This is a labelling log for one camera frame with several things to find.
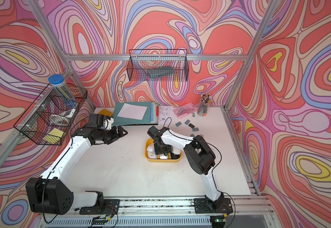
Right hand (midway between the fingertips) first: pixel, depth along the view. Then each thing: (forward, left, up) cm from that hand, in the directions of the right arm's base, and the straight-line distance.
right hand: (163, 154), depth 92 cm
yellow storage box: (+8, +9, +5) cm, 13 cm away
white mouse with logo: (-1, 0, -1) cm, 1 cm away
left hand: (+5, +22, +18) cm, 29 cm away
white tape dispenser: (+6, +49, +33) cm, 59 cm away
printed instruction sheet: (+35, -2, 0) cm, 35 cm away
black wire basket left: (+2, +60, +35) cm, 69 cm away
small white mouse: (+3, +8, +5) cm, 10 cm away
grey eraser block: (+25, -12, 0) cm, 28 cm away
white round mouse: (-1, +7, +3) cm, 8 cm away
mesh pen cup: (+35, -32, +7) cm, 48 cm away
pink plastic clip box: (+40, -16, 0) cm, 43 cm away
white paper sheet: (+37, +25, +4) cm, 44 cm away
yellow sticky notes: (-5, +49, +32) cm, 59 cm away
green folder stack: (+32, +10, +2) cm, 34 cm away
